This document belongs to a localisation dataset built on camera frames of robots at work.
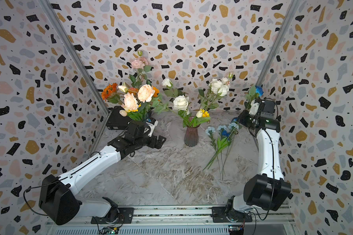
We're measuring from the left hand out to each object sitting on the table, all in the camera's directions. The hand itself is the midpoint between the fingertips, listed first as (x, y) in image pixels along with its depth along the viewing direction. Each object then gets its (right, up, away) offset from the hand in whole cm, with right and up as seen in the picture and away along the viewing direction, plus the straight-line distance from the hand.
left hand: (160, 135), depth 81 cm
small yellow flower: (+25, +12, +3) cm, 28 cm away
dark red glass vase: (+18, -2, +15) cm, 23 cm away
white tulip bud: (+21, +12, -2) cm, 24 cm away
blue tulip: (+38, -8, +19) cm, 43 cm away
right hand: (+43, +11, -2) cm, 44 cm away
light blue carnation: (+32, +1, +26) cm, 41 cm away
